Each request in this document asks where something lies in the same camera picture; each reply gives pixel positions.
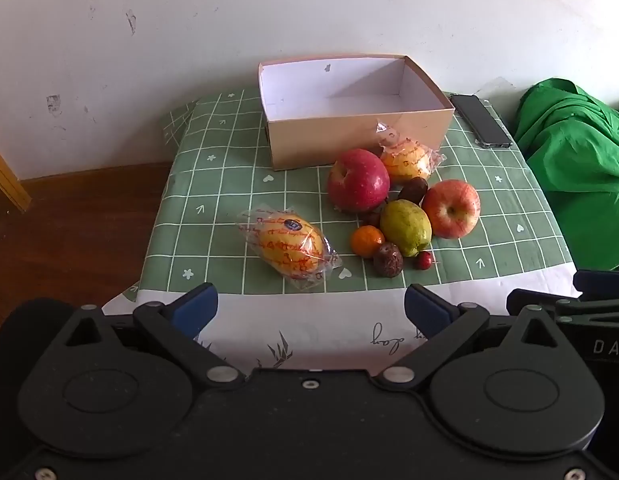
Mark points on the dark red apple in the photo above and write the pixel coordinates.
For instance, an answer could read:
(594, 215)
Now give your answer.
(358, 181)

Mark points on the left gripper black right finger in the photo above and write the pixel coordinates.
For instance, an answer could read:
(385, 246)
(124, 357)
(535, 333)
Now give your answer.
(445, 326)

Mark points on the small tangerine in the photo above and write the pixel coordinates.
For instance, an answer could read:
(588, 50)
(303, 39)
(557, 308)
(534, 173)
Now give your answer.
(365, 241)

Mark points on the green pear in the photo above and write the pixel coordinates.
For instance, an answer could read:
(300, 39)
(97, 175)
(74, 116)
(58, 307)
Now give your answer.
(406, 225)

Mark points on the green checked tablecloth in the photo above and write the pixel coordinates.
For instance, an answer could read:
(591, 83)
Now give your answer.
(355, 318)

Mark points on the wooden furniture edge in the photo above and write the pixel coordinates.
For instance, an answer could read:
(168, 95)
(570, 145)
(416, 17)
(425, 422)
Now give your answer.
(11, 188)

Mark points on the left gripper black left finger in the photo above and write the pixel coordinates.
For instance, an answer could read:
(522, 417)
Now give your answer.
(175, 327)

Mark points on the dark wrinkled passion fruit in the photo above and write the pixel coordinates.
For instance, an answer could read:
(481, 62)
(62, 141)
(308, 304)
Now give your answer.
(414, 190)

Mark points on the black smartphone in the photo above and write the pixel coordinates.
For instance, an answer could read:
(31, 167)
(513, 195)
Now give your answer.
(486, 130)

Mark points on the pink cardboard box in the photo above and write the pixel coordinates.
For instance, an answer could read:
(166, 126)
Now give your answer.
(317, 108)

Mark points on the light red apple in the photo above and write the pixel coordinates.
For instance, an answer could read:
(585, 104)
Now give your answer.
(453, 208)

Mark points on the green cloth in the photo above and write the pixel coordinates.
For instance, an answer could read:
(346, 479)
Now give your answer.
(570, 140)

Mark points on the small dark fruit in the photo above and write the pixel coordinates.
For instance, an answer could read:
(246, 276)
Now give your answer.
(371, 217)

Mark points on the orange with sticker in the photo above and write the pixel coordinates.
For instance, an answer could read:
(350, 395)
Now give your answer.
(291, 245)

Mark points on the wrapped orange near box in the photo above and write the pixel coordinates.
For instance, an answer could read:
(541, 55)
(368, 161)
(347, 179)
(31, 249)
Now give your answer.
(405, 158)

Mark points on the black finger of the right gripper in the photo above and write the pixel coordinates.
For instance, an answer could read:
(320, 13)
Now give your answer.
(575, 311)
(597, 283)

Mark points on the small red cherry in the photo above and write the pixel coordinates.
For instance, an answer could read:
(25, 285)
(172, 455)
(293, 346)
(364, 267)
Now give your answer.
(424, 261)

